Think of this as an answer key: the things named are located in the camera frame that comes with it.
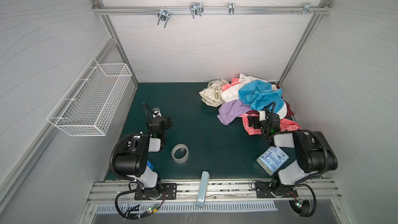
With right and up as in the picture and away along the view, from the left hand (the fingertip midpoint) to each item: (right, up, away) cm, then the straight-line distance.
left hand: (162, 114), depth 95 cm
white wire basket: (-26, +6, -26) cm, 38 cm away
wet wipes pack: (+62, -21, -17) cm, 67 cm away
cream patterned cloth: (+32, +12, +3) cm, 34 cm away
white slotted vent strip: (+44, -40, -25) cm, 64 cm away
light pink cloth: (+49, +23, +19) cm, 57 cm away
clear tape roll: (+13, -21, -9) cm, 26 cm away
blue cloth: (+57, +12, -9) cm, 59 cm away
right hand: (+61, +1, +1) cm, 61 cm away
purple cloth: (+43, +2, +3) cm, 43 cm away
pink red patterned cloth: (+76, -6, -2) cm, 76 cm away
